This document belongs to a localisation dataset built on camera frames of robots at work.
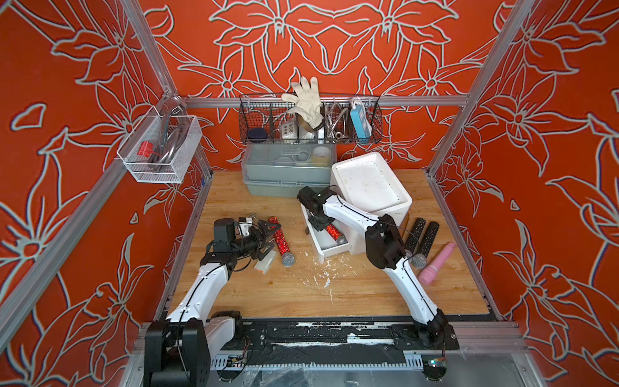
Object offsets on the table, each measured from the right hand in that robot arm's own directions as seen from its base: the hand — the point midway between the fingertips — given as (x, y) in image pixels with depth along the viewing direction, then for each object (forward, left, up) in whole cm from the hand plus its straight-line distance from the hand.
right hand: (319, 223), depth 99 cm
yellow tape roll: (+24, -1, +16) cm, 29 cm away
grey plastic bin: (+16, +16, +15) cm, 27 cm away
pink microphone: (-22, -38, +1) cm, 44 cm away
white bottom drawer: (-10, -2, +1) cm, 11 cm away
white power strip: (+25, +13, +29) cm, 40 cm away
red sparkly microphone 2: (-17, +12, +2) cm, 20 cm away
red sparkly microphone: (-10, -8, +4) cm, 13 cm away
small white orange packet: (-19, +22, 0) cm, 29 cm away
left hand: (-14, +15, +14) cm, 24 cm away
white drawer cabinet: (+3, -17, +22) cm, 28 cm away
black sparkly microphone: (-7, -37, +1) cm, 38 cm away
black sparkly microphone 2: (-17, -36, +2) cm, 40 cm away
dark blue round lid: (+34, +28, +21) cm, 49 cm away
